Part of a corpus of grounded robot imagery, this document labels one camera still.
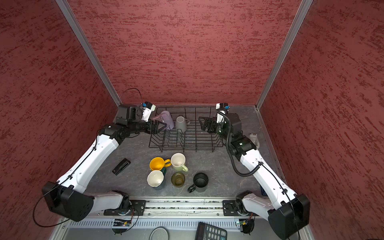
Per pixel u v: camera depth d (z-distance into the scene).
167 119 0.92
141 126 0.64
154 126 0.67
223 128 0.56
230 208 0.74
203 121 0.70
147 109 0.67
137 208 0.74
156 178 0.82
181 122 0.95
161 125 0.71
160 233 0.68
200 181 0.82
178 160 0.88
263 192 0.79
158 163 0.86
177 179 0.83
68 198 0.37
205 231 0.67
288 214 0.37
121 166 0.85
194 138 1.01
